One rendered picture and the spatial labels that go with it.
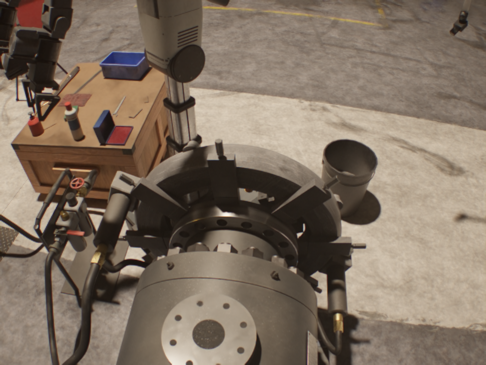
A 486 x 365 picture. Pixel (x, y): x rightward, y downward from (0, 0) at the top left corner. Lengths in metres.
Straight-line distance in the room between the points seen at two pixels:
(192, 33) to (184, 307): 0.94
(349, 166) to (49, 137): 1.80
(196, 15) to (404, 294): 1.66
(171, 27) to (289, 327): 1.01
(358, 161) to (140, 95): 1.41
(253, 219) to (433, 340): 1.23
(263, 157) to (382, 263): 1.23
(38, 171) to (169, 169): 1.45
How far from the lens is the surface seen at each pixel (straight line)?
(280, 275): 1.02
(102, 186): 2.36
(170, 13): 1.32
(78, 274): 2.17
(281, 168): 1.13
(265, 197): 1.37
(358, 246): 1.38
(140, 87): 2.55
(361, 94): 3.45
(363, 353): 1.90
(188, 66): 1.44
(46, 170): 2.47
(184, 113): 1.60
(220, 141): 1.03
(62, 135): 2.30
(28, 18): 4.85
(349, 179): 2.05
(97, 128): 2.05
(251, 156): 1.12
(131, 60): 2.80
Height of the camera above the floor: 1.72
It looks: 45 degrees down
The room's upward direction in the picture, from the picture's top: straight up
